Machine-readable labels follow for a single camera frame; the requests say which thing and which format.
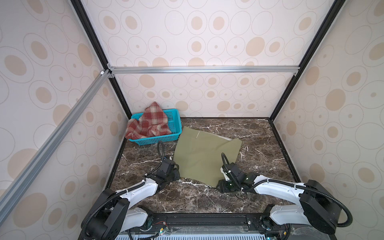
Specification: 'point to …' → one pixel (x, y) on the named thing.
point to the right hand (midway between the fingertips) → (219, 187)
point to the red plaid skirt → (153, 122)
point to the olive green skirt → (199, 158)
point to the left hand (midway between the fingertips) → (182, 170)
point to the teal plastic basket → (174, 123)
